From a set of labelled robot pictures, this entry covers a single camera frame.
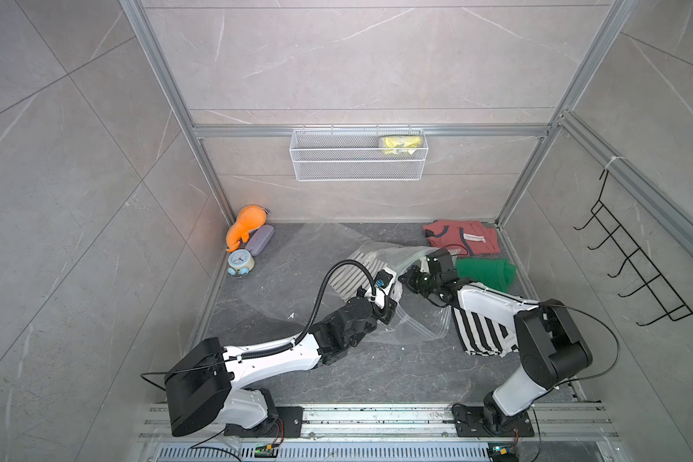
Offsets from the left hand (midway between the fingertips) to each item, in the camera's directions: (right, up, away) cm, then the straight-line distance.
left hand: (394, 279), depth 72 cm
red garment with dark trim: (+38, +12, +42) cm, 58 cm away
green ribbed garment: (+41, -1, +32) cm, 52 cm away
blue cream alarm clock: (-51, +3, +29) cm, 59 cm away
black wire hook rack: (+57, +5, -5) cm, 58 cm away
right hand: (+4, -2, +20) cm, 20 cm away
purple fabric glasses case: (-48, +11, +38) cm, 62 cm away
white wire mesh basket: (-9, +41, +29) cm, 51 cm away
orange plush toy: (-52, +20, +41) cm, 69 cm away
